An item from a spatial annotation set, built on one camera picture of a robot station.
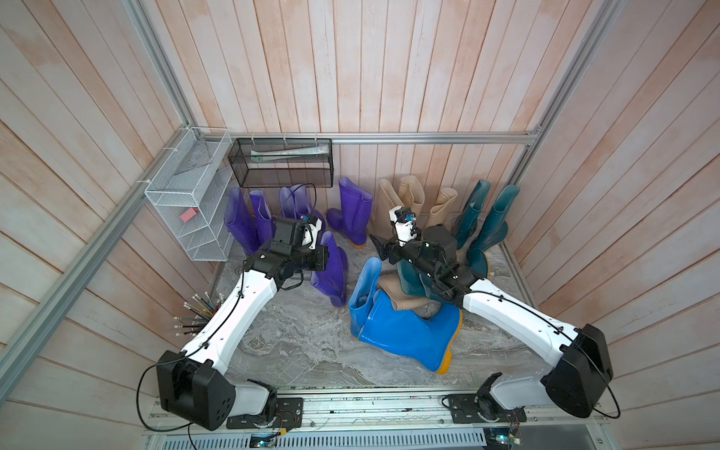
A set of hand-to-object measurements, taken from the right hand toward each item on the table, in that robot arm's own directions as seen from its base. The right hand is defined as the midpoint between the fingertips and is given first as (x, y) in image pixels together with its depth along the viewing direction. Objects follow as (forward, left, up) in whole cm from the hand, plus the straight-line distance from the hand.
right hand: (380, 227), depth 75 cm
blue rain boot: (-14, +5, -11) cm, 19 cm away
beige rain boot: (+21, -11, -6) cm, 25 cm away
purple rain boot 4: (-11, +13, -10) cm, 20 cm away
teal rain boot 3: (+6, -35, -24) cm, 43 cm away
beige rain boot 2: (+12, -19, -6) cm, 23 cm away
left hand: (-4, +15, -8) cm, 18 cm away
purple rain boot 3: (+19, +31, -8) cm, 38 cm away
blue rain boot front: (-22, -15, -25) cm, 36 cm away
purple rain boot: (+10, +45, -8) cm, 47 cm away
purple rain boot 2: (+11, +37, -8) cm, 40 cm away
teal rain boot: (+14, -30, -9) cm, 35 cm away
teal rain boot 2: (+13, -40, -14) cm, 44 cm away
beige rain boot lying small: (-13, -6, -17) cm, 22 cm away
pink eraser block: (+6, +57, -2) cm, 58 cm away
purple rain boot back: (+18, +9, -15) cm, 25 cm away
